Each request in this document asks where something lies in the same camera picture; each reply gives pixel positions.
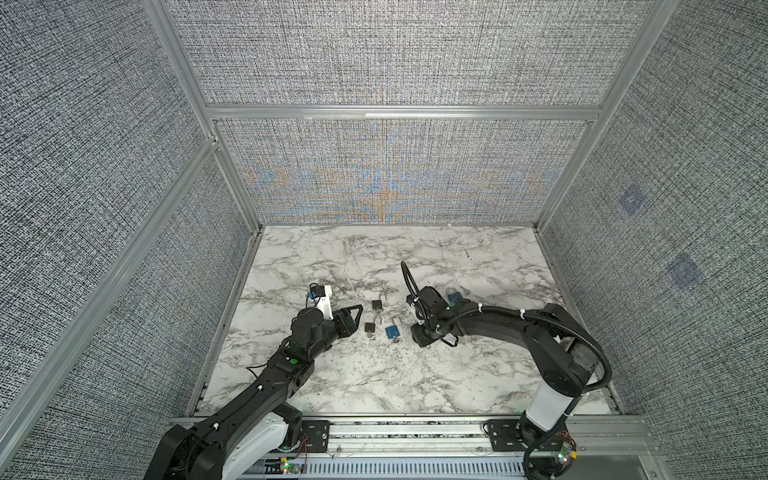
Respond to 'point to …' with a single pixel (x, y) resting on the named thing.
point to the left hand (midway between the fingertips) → (358, 310)
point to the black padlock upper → (377, 305)
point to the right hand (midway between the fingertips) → (417, 334)
